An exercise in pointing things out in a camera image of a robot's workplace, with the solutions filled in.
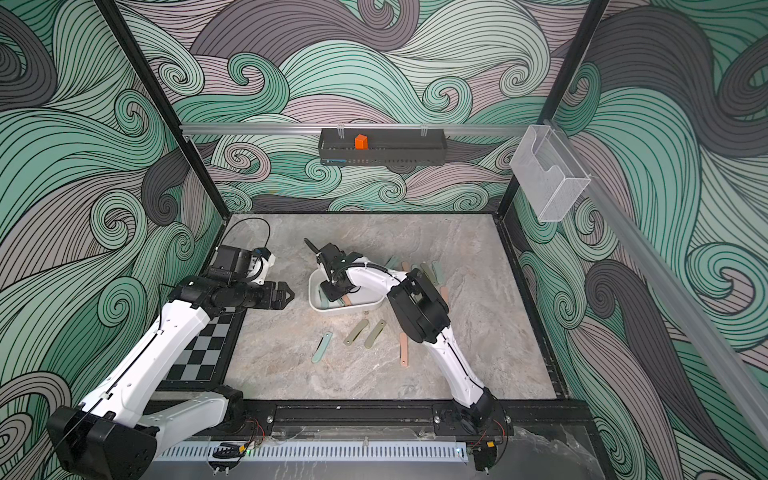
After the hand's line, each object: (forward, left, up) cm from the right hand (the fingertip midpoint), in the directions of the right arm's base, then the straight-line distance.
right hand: (337, 291), depth 98 cm
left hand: (-11, +12, +19) cm, 25 cm away
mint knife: (-19, +3, +1) cm, 19 cm away
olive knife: (-15, -7, +1) cm, 16 cm away
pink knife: (-19, -21, 0) cm, 29 cm away
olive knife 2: (-15, -12, 0) cm, 20 cm away
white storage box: (-6, -8, +5) cm, 11 cm away
